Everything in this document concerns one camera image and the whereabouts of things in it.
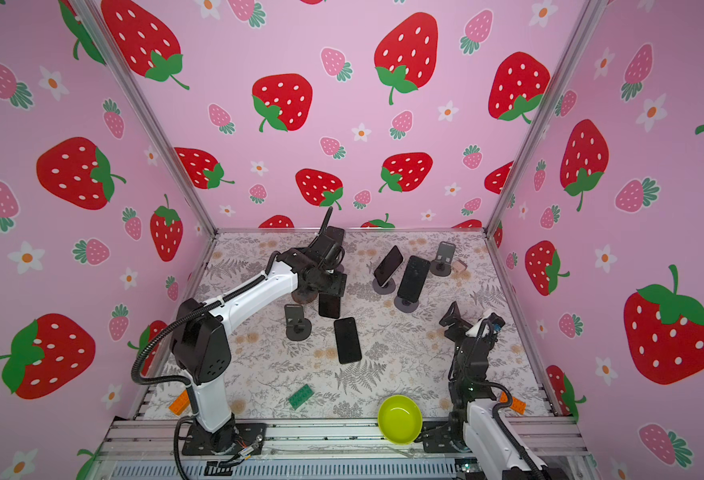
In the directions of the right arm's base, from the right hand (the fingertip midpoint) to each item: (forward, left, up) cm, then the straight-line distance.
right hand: (466, 310), depth 82 cm
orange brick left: (-31, +75, -11) cm, 82 cm away
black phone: (+16, +22, -1) cm, 27 cm away
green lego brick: (-25, +44, -13) cm, 52 cm away
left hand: (+5, +37, 0) cm, 37 cm away
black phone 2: (+11, +15, -3) cm, 19 cm away
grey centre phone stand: (+13, +23, -11) cm, 28 cm away
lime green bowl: (-27, +16, -14) cm, 34 cm away
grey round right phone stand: (+8, +16, -14) cm, 22 cm away
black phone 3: (-7, +34, -14) cm, 37 cm away
